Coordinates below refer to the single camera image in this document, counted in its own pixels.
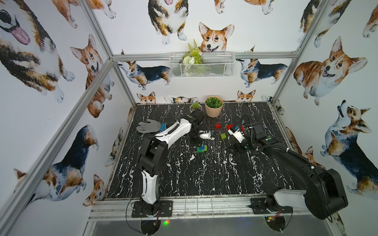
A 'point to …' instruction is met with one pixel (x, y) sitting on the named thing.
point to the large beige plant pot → (213, 105)
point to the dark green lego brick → (199, 151)
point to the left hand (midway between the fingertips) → (201, 139)
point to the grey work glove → (150, 126)
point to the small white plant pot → (195, 106)
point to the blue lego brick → (202, 148)
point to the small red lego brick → (218, 126)
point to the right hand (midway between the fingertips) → (230, 143)
